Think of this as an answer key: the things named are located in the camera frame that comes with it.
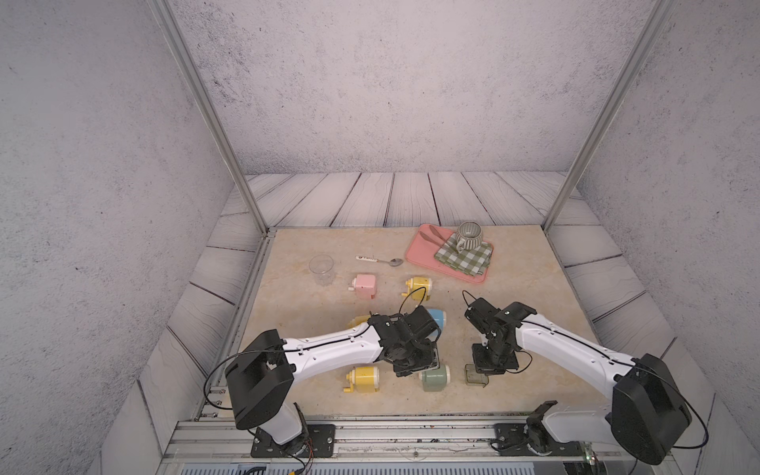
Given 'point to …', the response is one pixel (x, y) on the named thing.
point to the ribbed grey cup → (469, 237)
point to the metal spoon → (394, 261)
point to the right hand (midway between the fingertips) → (486, 372)
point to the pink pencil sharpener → (364, 285)
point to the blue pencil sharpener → (439, 318)
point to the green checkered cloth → (474, 261)
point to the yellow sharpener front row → (365, 379)
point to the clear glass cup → (322, 267)
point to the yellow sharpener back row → (424, 286)
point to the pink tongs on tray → (439, 241)
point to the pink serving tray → (422, 250)
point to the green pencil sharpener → (435, 380)
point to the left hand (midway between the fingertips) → (438, 373)
